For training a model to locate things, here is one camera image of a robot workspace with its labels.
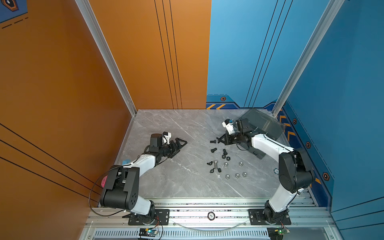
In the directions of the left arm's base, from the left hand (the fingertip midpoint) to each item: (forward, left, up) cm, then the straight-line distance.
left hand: (184, 145), depth 89 cm
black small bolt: (-11, -22, -10) cm, 26 cm away
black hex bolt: (+8, -19, -8) cm, 22 cm away
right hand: (+4, -21, 0) cm, 22 cm away
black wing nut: (-7, -16, -10) cm, 20 cm away
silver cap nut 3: (-15, -26, -11) cm, 32 cm away
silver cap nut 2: (-7, -35, -10) cm, 37 cm away
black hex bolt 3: (+1, -26, -10) cm, 28 cm away
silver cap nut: (-7, -26, -10) cm, 29 cm away
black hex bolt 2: (+2, -18, -9) cm, 20 cm away
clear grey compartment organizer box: (+26, -58, -7) cm, 64 cm away
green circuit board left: (-42, +15, -12) cm, 46 cm away
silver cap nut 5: (-14, -36, -9) cm, 40 cm away
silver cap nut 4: (-14, -32, -10) cm, 36 cm away
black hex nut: (-3, -28, -10) cm, 30 cm away
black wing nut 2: (-11, -17, -10) cm, 23 cm away
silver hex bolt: (-7, -19, -9) cm, 23 cm away
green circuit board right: (-41, -46, -12) cm, 63 cm away
